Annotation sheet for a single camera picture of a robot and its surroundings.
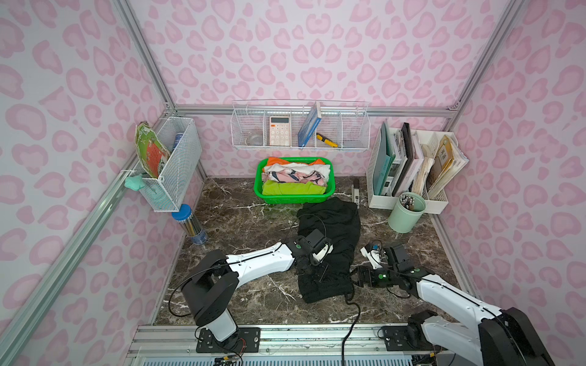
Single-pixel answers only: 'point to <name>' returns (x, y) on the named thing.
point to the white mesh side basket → (179, 136)
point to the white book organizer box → (407, 169)
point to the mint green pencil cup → (402, 219)
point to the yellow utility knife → (328, 142)
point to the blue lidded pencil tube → (191, 224)
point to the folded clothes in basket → (281, 177)
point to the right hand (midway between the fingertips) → (354, 277)
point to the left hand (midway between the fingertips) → (324, 271)
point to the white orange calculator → (279, 131)
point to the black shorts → (339, 220)
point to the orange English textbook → (445, 152)
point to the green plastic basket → (293, 199)
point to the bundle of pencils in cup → (407, 201)
